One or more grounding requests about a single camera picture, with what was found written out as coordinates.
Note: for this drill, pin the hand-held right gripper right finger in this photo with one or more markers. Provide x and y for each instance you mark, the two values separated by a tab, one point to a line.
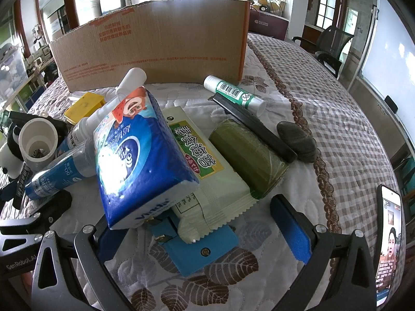
288	223

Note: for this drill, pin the white bottle with blue label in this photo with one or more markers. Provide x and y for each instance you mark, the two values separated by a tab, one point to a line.
77	136

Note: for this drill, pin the quilted leaf print bedspread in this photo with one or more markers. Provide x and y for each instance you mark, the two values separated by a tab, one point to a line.
340	136

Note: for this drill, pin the black whiteboard eraser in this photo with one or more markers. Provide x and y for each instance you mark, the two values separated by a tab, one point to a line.
391	104

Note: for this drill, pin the white pipe fitting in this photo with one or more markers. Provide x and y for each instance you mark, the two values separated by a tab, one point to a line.
47	129

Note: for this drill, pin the cardboard box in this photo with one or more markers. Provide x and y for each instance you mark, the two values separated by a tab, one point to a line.
162	39

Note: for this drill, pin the olive green roll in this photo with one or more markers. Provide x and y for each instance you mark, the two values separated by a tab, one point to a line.
249	158

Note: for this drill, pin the electric fan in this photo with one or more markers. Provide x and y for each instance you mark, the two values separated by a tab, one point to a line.
266	4

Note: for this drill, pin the whiteboard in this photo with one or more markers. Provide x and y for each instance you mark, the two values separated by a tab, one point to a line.
389	55

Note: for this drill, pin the long black stapler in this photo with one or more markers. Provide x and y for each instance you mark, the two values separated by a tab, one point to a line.
259	129

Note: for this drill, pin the panda plush toy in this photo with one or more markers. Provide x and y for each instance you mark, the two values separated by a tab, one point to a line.
8	158

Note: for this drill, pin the blue tissue pack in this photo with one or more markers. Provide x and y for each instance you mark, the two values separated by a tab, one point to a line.
136	168

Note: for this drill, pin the clear plastic storage bin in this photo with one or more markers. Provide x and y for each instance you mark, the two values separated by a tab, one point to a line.
11	71

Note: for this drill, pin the black office chair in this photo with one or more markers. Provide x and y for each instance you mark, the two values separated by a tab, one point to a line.
334	39

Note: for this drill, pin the dark smooth stone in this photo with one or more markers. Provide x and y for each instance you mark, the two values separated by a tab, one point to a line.
296	141

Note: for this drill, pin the black bar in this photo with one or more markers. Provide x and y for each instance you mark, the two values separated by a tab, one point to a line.
32	119

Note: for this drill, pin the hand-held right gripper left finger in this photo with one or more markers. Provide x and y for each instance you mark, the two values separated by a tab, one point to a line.
110	244

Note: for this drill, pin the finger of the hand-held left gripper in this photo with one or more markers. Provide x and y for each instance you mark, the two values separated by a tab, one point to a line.
53	207

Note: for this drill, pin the maroon box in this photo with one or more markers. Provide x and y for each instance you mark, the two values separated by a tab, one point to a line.
269	22

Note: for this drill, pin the wooden door with glass panes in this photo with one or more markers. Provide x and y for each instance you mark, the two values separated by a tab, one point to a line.
334	3

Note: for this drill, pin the pale green seaweed snack packet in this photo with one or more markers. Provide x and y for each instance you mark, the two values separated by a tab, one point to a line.
201	158

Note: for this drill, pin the small yellow box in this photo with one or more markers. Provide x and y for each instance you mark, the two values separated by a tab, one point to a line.
82	107

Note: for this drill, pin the smartphone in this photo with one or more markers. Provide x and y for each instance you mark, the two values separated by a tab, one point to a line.
389	233

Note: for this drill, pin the wooden door frame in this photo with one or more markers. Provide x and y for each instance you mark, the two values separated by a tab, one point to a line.
73	9

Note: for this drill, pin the blue and clear tube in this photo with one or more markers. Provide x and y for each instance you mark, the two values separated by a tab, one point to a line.
48	181

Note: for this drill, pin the black printed strip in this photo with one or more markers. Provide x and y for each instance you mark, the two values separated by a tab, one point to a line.
22	184

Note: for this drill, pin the blue plastic tool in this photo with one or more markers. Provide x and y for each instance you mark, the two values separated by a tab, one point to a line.
197	252

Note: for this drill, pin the white green glue stick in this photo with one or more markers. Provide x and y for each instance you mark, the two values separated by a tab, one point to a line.
233	92

